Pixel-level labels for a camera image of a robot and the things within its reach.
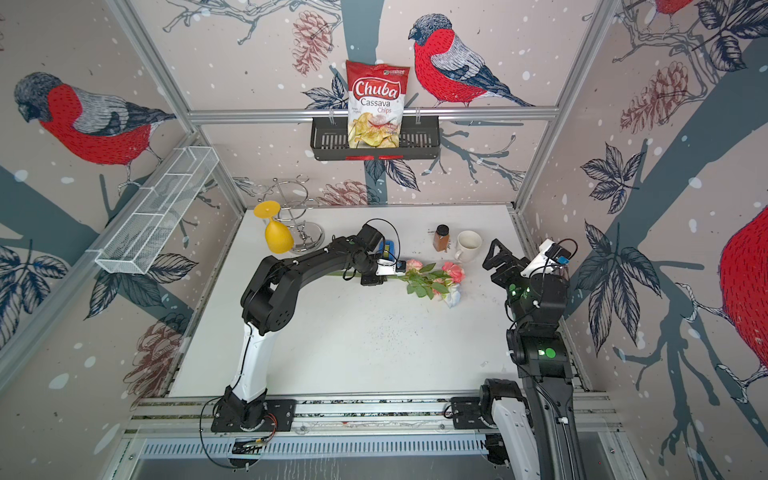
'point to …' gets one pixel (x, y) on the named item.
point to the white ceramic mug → (469, 243)
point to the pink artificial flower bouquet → (441, 284)
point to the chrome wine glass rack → (292, 197)
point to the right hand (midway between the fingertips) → (505, 245)
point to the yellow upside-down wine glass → (277, 235)
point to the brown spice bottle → (441, 240)
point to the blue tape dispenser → (387, 249)
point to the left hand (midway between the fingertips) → (389, 268)
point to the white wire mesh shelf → (142, 238)
